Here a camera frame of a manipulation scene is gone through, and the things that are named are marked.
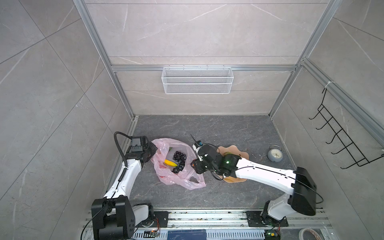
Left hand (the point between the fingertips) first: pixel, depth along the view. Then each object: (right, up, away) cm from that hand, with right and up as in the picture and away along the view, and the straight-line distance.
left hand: (154, 144), depth 86 cm
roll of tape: (+73, -41, -18) cm, 86 cm away
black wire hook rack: (+91, -2, -24) cm, 95 cm away
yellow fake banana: (+8, -13, +4) cm, 16 cm away
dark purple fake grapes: (+15, -10, +4) cm, 18 cm away
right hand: (+23, -9, -8) cm, 26 cm away
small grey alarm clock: (+75, -7, +8) cm, 76 cm away
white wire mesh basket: (+25, +42, +15) cm, 51 cm away
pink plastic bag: (+6, -3, -2) cm, 7 cm away
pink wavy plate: (+49, -5, +9) cm, 50 cm away
